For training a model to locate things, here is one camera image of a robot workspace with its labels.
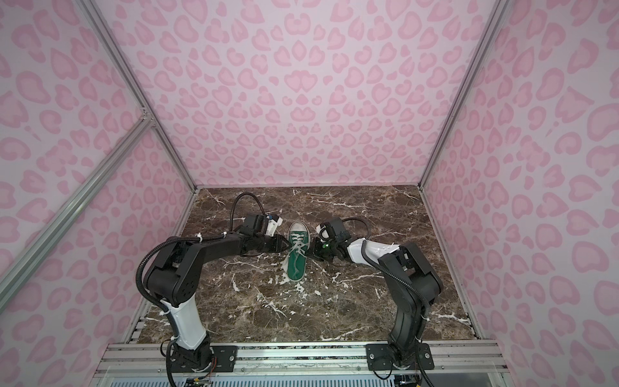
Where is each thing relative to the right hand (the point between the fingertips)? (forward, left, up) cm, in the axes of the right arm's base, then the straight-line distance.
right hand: (305, 251), depth 89 cm
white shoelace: (+5, +3, -3) cm, 7 cm away
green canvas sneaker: (-3, +3, -4) cm, 6 cm away
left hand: (+6, +6, -3) cm, 9 cm away
